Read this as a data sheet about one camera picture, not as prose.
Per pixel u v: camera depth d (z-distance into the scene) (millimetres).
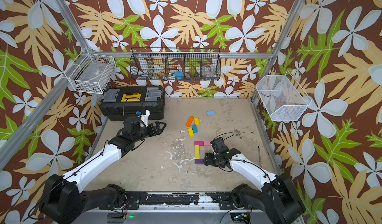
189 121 1076
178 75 950
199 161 881
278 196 405
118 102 940
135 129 628
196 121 1045
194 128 1012
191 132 989
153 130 714
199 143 951
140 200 745
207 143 938
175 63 968
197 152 906
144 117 732
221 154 653
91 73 861
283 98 840
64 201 398
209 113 1108
